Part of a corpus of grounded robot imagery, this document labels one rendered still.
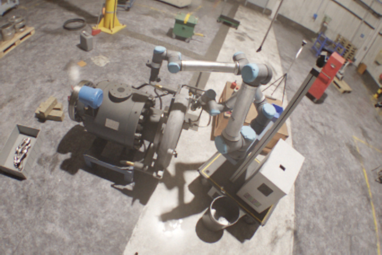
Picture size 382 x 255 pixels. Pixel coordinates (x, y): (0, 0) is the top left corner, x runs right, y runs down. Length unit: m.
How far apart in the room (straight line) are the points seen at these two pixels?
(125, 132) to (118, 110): 0.20
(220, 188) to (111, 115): 1.29
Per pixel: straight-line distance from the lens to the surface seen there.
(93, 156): 2.27
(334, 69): 5.10
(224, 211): 2.35
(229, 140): 1.54
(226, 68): 1.63
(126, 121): 1.84
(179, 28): 5.02
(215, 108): 1.71
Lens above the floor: 2.18
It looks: 43 degrees down
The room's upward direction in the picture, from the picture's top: 20 degrees clockwise
